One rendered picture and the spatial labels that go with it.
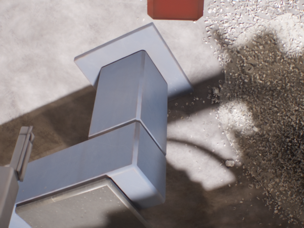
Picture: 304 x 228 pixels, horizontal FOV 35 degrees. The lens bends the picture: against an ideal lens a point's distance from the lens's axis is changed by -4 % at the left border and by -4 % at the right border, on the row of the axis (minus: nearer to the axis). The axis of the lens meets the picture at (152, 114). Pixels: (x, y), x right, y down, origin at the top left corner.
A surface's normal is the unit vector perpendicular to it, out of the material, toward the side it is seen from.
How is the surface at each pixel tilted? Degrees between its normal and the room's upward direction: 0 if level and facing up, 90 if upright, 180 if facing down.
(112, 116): 90
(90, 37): 0
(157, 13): 0
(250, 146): 2
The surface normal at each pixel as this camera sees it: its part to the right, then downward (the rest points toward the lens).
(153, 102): 0.88, -0.33
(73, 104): -0.04, 0.66
